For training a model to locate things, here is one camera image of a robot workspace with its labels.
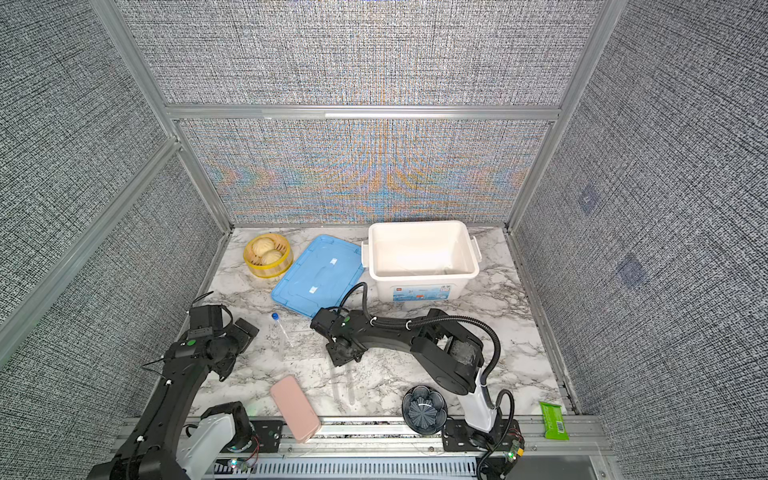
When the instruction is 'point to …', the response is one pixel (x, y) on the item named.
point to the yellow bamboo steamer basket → (274, 270)
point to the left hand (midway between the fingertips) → (248, 340)
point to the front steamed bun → (270, 256)
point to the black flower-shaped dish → (423, 410)
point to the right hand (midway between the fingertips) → (342, 354)
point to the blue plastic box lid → (322, 277)
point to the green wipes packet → (553, 422)
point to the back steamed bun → (262, 244)
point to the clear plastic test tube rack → (301, 337)
